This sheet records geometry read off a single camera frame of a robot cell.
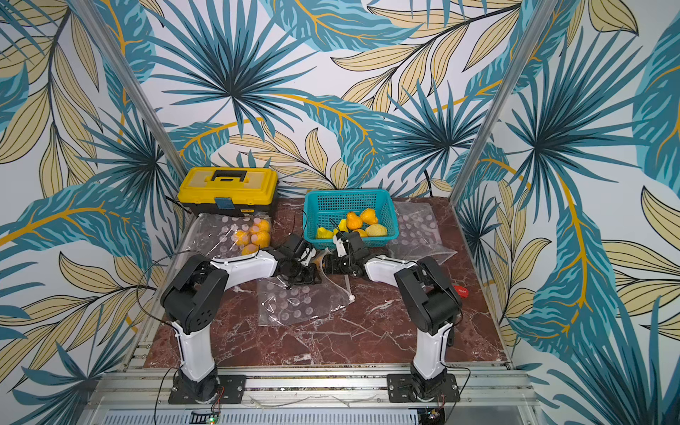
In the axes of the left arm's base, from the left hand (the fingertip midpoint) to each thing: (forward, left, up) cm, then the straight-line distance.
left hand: (318, 283), depth 93 cm
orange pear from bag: (+25, -13, +5) cm, 28 cm away
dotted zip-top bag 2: (+21, +41, -1) cm, 46 cm away
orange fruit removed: (+6, 0, +7) cm, 9 cm away
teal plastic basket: (+35, -1, +1) cm, 35 cm away
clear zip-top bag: (+22, -39, 0) cm, 45 cm away
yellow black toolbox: (+30, +34, +15) cm, 48 cm away
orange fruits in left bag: (+16, +23, +5) cm, 29 cm away
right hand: (+7, -3, +2) cm, 8 cm away
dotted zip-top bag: (-7, +13, -2) cm, 15 cm away
